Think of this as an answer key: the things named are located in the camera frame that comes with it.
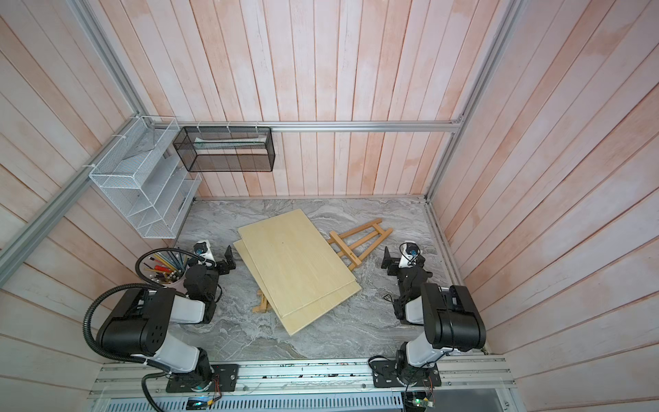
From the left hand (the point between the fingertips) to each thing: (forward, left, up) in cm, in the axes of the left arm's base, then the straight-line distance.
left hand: (218, 250), depth 91 cm
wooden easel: (+11, -53, -9) cm, 55 cm away
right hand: (+1, -66, +2) cm, 66 cm away
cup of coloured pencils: (-8, +16, +1) cm, 18 cm away
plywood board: (-3, -28, -4) cm, 29 cm away
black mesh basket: (+39, +2, +16) cm, 42 cm away
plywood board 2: (-24, -30, -3) cm, 39 cm away
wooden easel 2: (-20, -19, -3) cm, 28 cm away
